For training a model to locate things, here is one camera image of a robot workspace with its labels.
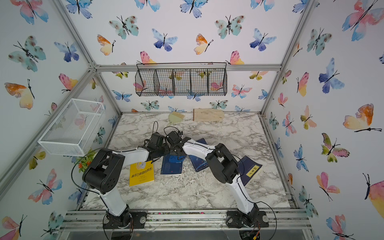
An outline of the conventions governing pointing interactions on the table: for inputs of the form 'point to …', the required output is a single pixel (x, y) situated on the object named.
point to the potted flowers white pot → (84, 161)
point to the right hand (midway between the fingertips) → (175, 149)
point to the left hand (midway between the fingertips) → (171, 147)
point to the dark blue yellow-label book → (170, 168)
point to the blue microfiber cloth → (175, 158)
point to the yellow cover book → (141, 173)
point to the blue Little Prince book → (199, 163)
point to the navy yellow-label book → (248, 169)
